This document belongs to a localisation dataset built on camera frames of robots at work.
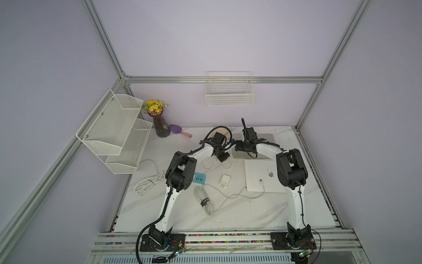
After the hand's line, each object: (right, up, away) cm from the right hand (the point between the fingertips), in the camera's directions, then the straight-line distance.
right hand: (241, 148), depth 107 cm
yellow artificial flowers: (-54, +25, -10) cm, 60 cm away
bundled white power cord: (-20, -27, -20) cm, 39 cm away
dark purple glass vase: (-54, +15, +3) cm, 56 cm away
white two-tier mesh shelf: (-70, +8, -21) cm, 74 cm away
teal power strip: (-26, -17, -17) cm, 35 cm away
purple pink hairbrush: (-45, +13, +12) cm, 49 cm away
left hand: (-11, -5, -3) cm, 12 cm away
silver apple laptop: (+22, +7, +8) cm, 24 cm away
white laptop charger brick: (-12, -18, -14) cm, 26 cm away
